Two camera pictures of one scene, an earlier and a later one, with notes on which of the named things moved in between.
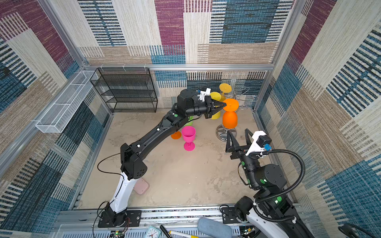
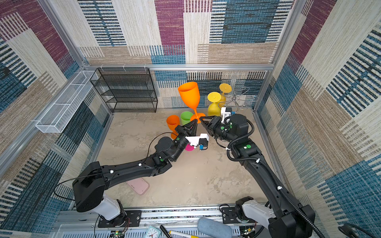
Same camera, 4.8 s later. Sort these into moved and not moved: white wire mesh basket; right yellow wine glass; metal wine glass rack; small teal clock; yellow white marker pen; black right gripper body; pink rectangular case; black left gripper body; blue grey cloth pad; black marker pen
Moved: black left gripper body; black right gripper body
Not moved: white wire mesh basket; metal wine glass rack; small teal clock; blue grey cloth pad; yellow white marker pen; black marker pen; pink rectangular case; right yellow wine glass
